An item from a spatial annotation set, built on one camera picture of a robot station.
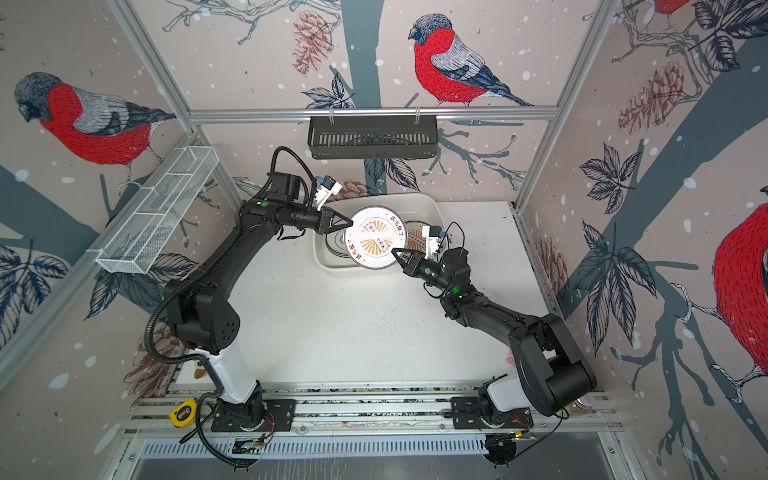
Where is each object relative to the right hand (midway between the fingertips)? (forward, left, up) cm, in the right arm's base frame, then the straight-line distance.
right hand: (390, 256), depth 79 cm
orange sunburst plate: (+5, +4, +4) cm, 8 cm away
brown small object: (-27, +51, -18) cm, 61 cm away
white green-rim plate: (+19, +22, -18) cm, 34 cm away
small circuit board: (-42, +34, -23) cm, 58 cm away
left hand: (+6, +11, +7) cm, 14 cm away
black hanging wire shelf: (+46, +7, +9) cm, 47 cm away
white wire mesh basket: (-6, +62, +11) cm, 63 cm away
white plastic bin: (+34, -12, -15) cm, 39 cm away
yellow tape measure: (-37, +50, -19) cm, 65 cm away
